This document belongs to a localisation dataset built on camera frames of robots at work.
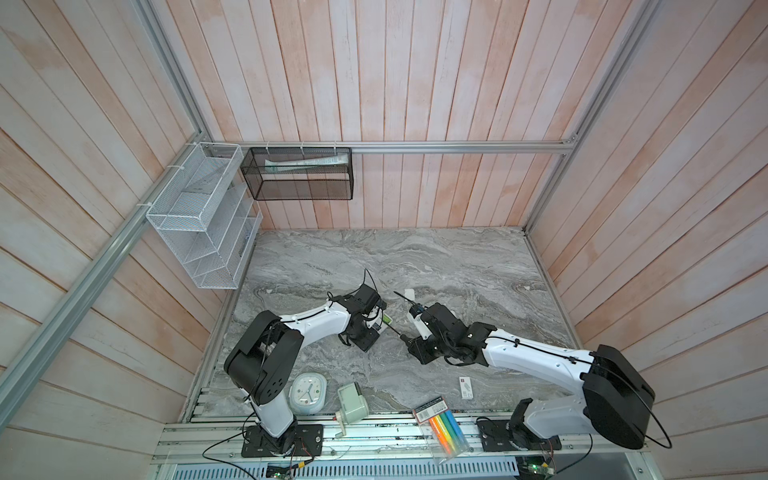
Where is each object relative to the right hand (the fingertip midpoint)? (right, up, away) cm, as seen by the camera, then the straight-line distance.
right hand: (411, 347), depth 84 cm
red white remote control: (-10, +5, +9) cm, 14 cm away
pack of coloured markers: (+6, -18, -9) cm, 22 cm away
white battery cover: (+1, +13, +19) cm, 23 cm away
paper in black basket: (-42, +54, +6) cm, 69 cm away
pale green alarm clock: (-28, -11, -6) cm, 31 cm away
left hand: (-14, 0, +6) cm, 16 cm away
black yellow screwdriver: (-6, +5, +11) cm, 13 cm away
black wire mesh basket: (-38, +56, +21) cm, 71 cm away
